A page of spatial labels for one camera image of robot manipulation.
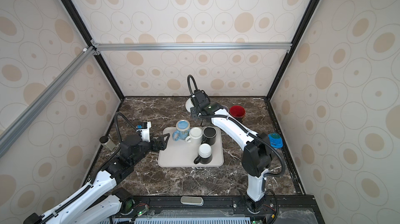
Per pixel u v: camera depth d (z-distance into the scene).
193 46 0.95
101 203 0.58
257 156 0.47
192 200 0.72
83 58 0.82
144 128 0.66
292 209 0.73
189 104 0.89
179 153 0.91
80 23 0.81
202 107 0.64
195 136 0.90
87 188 0.47
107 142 0.87
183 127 0.89
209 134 0.89
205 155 0.81
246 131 0.50
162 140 0.69
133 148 0.57
